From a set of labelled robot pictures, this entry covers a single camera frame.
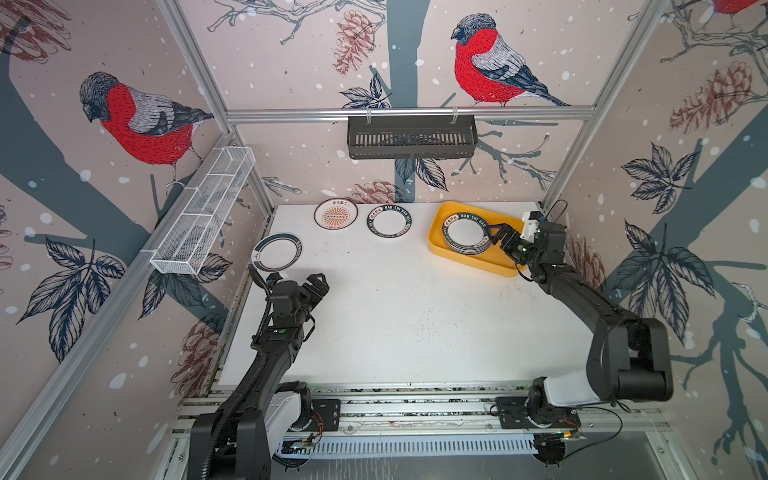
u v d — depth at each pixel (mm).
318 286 783
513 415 728
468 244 1037
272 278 764
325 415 731
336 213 1209
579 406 571
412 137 1047
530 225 796
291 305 657
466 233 1080
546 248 682
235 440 396
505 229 794
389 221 1178
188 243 707
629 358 433
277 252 1080
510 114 925
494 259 978
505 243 780
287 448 714
